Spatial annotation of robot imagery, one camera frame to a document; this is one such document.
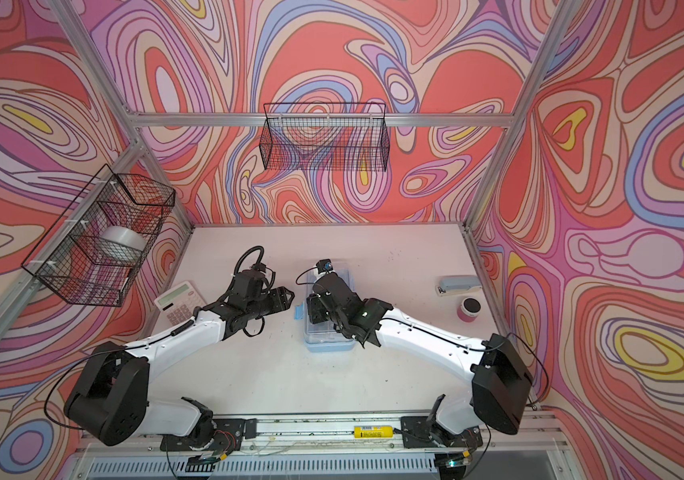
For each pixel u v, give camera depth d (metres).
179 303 0.96
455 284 0.98
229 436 0.72
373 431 0.73
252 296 0.70
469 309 0.91
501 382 0.41
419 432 0.74
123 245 0.70
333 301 0.59
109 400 0.42
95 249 0.69
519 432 0.42
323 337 0.82
